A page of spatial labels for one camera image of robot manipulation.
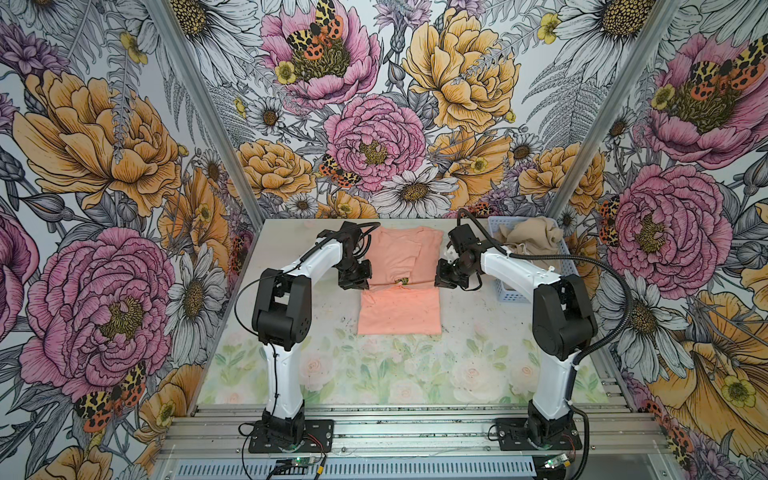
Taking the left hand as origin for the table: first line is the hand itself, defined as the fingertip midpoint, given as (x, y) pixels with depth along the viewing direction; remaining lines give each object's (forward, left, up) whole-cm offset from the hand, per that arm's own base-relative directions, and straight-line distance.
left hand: (366, 292), depth 94 cm
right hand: (0, -22, +2) cm, 22 cm away
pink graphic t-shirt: (-1, -11, -3) cm, 11 cm away
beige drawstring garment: (+20, -57, +4) cm, 61 cm away
